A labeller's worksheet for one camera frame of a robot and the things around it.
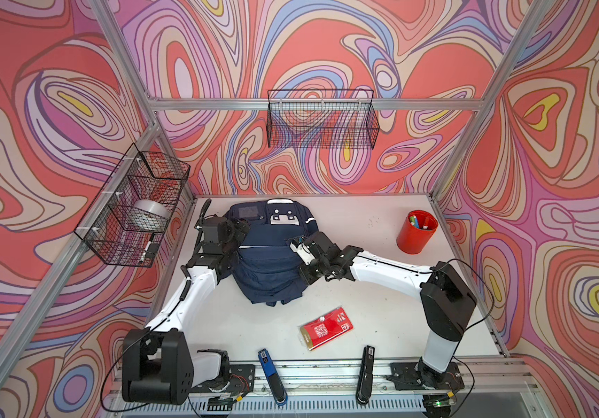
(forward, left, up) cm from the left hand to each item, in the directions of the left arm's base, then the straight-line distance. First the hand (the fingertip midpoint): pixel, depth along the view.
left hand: (245, 228), depth 85 cm
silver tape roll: (-6, +23, +13) cm, 28 cm away
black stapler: (-42, -36, -16) cm, 58 cm away
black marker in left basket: (-15, +25, +6) cm, 30 cm away
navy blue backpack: (-11, -7, -7) cm, 15 cm away
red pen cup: (+4, -60, -7) cm, 60 cm away
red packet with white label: (-26, -26, -19) cm, 41 cm away
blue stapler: (-41, -11, -18) cm, 46 cm away
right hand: (-12, -19, -12) cm, 25 cm away
